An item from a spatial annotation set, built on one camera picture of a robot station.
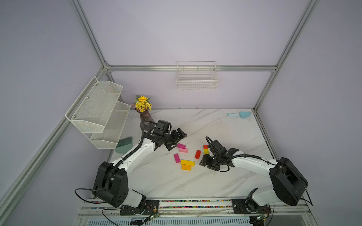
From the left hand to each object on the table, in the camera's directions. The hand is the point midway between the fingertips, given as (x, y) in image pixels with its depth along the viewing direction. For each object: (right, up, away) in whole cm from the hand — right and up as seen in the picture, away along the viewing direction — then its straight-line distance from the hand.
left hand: (182, 140), depth 83 cm
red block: (+10, -11, +10) cm, 18 cm away
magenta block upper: (-3, -5, +15) cm, 16 cm away
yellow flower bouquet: (-26, +23, +6) cm, 35 cm away
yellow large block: (+4, -15, +7) cm, 17 cm away
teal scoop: (+51, +18, +35) cm, 65 cm away
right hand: (+13, -16, +3) cm, 21 cm away
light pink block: (+2, -9, +13) cm, 16 cm away
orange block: (+2, -18, +5) cm, 19 cm away
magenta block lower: (-4, -13, +8) cm, 15 cm away
